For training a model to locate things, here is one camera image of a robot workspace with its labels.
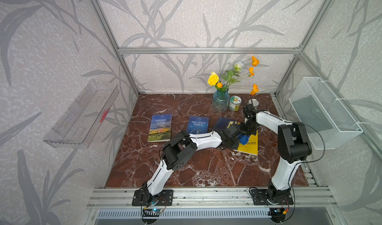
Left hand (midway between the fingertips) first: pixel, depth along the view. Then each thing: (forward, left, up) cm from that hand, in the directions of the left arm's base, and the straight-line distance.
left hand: (237, 146), depth 90 cm
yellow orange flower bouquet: (+39, +1, +23) cm, 45 cm away
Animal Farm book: (+13, +49, -1) cm, 51 cm away
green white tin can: (+30, -2, +6) cm, 30 cm away
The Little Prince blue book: (+15, +24, -1) cm, 29 cm away
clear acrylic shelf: (-1, +79, +26) cm, 83 cm away
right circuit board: (-34, -15, -4) cm, 37 cm away
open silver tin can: (+32, -18, +4) cm, 37 cm away
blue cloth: (+2, -4, +5) cm, 6 cm away
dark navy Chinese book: (+17, +7, -1) cm, 18 cm away
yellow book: (0, -9, 0) cm, 9 cm away
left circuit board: (-33, +46, -3) cm, 56 cm away
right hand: (+10, -5, 0) cm, 11 cm away
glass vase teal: (+29, +8, +8) cm, 31 cm away
